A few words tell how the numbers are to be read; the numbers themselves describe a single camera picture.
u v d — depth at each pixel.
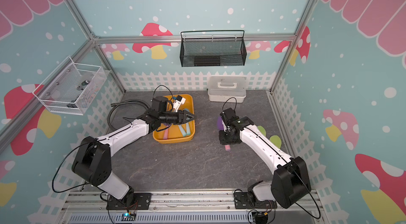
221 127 0.78
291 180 0.41
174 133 0.96
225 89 1.06
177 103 0.79
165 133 0.94
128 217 0.73
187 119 0.81
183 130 0.97
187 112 0.76
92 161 0.45
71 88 0.76
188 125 0.99
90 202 0.76
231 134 0.59
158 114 0.68
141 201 0.74
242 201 0.74
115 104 1.10
